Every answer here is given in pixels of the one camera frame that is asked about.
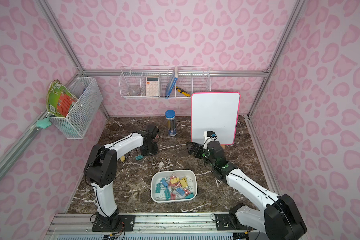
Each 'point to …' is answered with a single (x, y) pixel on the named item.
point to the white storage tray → (173, 185)
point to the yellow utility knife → (183, 92)
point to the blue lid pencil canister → (170, 115)
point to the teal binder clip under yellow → (139, 157)
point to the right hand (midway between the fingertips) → (190, 144)
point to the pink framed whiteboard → (215, 111)
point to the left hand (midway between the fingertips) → (153, 149)
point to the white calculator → (152, 86)
